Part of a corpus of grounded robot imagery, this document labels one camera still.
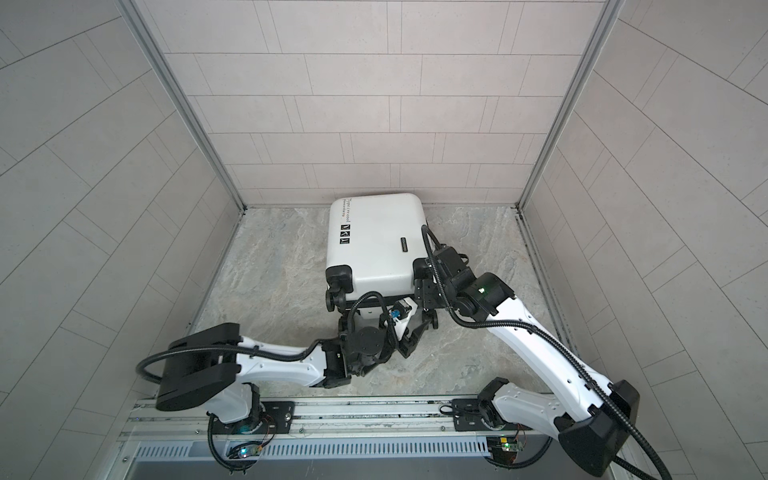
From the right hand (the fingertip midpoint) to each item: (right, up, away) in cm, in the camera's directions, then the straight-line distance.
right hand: (424, 294), depth 74 cm
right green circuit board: (+18, -34, -6) cm, 39 cm away
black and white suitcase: (-13, +12, +7) cm, 19 cm away
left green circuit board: (-39, -32, -10) cm, 52 cm away
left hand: (+2, -5, -3) cm, 6 cm away
